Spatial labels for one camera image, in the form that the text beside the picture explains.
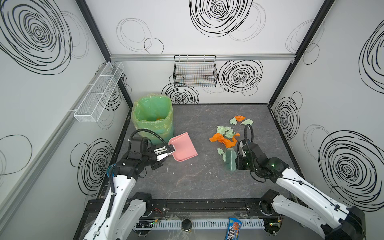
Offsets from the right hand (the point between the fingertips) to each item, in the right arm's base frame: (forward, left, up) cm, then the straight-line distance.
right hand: (233, 161), depth 78 cm
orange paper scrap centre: (+17, -1, -9) cm, 19 cm away
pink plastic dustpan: (+6, +26, +4) cm, 27 cm away
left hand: (+2, +35, +7) cm, 36 cm away
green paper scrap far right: (+36, -18, -10) cm, 41 cm away
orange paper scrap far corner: (+38, -13, -9) cm, 41 cm away
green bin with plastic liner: (+33, +48, +2) cm, 58 cm away
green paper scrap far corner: (+35, -7, -9) cm, 37 cm away
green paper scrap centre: (+27, -1, -10) cm, 28 cm away
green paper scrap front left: (+12, +4, -11) cm, 16 cm away
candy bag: (-28, +2, -10) cm, 30 cm away
